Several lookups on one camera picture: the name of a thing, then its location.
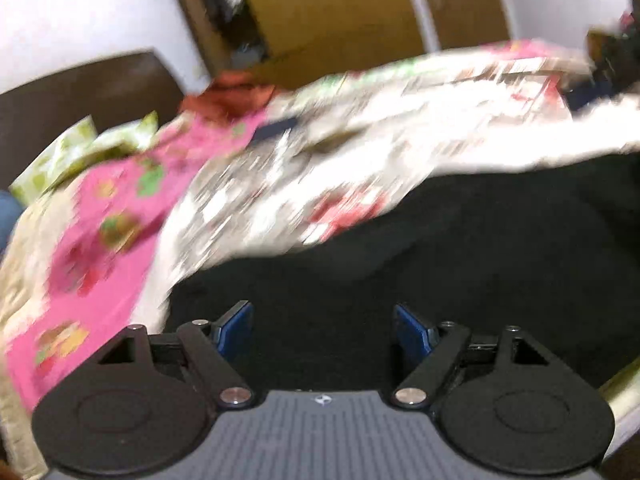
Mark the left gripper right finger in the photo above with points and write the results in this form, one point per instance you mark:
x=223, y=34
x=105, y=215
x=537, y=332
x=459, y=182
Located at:
x=501, y=405

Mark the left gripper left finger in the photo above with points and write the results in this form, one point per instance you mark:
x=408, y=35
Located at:
x=142, y=402

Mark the black pants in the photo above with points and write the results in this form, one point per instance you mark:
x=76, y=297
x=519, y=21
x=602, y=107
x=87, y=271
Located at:
x=555, y=252

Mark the green patterned pillow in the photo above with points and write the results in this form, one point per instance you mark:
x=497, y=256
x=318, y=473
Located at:
x=78, y=148

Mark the dark blue flat item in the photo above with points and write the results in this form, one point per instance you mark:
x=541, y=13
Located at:
x=272, y=129

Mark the floral white bedspread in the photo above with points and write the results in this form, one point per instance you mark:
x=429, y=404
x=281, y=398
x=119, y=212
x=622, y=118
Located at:
x=359, y=143

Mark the dark brown headboard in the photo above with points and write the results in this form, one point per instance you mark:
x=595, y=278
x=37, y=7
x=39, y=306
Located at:
x=111, y=91

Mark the red-orange cloth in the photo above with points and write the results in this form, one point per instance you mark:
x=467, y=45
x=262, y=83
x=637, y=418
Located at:
x=229, y=97

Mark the brown wooden wardrobe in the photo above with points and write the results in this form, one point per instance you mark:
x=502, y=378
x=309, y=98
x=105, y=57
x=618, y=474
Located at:
x=293, y=42

